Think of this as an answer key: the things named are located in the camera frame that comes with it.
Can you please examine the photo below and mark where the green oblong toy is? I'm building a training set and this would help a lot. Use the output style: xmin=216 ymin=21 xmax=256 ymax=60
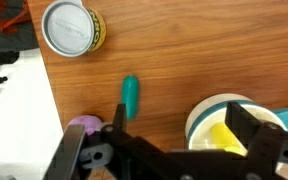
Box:
xmin=121 ymin=74 xmax=140 ymax=121

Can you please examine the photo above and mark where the purple ball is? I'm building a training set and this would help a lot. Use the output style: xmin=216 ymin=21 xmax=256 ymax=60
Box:
xmin=67 ymin=114 xmax=104 ymax=137

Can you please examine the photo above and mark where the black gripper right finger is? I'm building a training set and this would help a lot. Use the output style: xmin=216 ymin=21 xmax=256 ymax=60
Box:
xmin=225 ymin=101 xmax=288 ymax=168

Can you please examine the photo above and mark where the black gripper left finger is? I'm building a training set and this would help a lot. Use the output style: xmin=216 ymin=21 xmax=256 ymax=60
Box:
xmin=97 ymin=103 xmax=158 ymax=168

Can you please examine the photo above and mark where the yellow corn can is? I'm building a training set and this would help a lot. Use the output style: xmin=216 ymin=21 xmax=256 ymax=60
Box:
xmin=41 ymin=0 xmax=107 ymax=58

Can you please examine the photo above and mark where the brown cardboard panel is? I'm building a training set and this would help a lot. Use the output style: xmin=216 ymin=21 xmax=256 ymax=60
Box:
xmin=89 ymin=165 xmax=117 ymax=180

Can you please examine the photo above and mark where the yellow toy piece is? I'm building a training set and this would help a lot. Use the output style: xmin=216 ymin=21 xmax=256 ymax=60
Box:
xmin=210 ymin=121 xmax=249 ymax=157

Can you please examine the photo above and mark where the cream bowl teal stripe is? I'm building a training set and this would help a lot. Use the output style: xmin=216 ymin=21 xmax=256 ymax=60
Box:
xmin=184 ymin=93 xmax=288 ymax=152

